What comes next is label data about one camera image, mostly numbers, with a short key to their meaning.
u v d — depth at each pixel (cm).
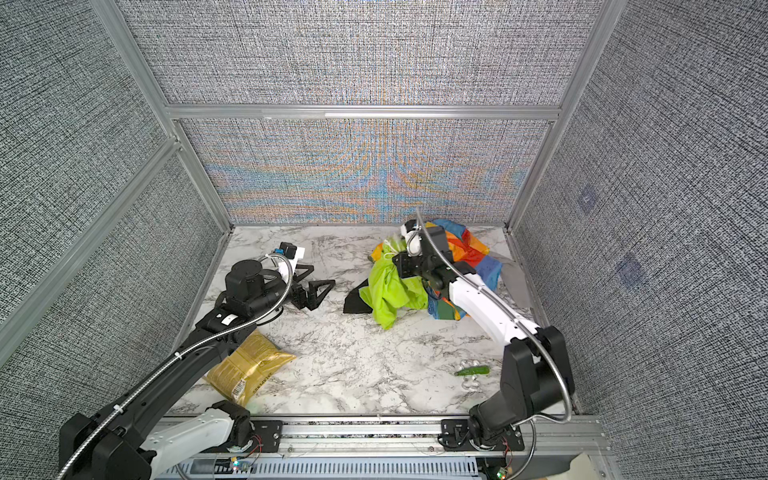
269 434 73
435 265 64
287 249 63
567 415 40
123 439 40
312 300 66
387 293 80
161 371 46
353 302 98
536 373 43
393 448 73
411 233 74
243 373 76
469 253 100
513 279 103
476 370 82
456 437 73
